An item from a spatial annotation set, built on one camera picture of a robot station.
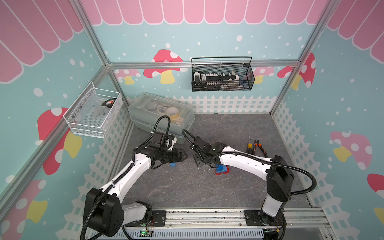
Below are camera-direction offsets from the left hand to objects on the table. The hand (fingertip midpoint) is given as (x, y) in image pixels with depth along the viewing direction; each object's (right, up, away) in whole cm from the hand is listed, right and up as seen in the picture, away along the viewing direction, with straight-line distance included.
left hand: (180, 159), depth 81 cm
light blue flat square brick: (-6, -5, +11) cm, 13 cm away
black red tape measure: (-37, +30, -3) cm, 48 cm away
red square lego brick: (+21, -10, +8) cm, 24 cm away
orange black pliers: (+51, +7, +22) cm, 56 cm away
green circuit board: (-17, -33, -9) cm, 39 cm away
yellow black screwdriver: (+45, +3, +19) cm, 49 cm away
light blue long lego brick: (+25, -7, +4) cm, 26 cm away
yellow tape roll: (-7, +28, +18) cm, 34 cm away
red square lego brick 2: (+27, -8, +6) cm, 29 cm away
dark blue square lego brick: (+22, -5, +2) cm, 22 cm away
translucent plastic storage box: (-23, +29, +14) cm, 40 cm away
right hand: (+11, 0, +3) cm, 11 cm away
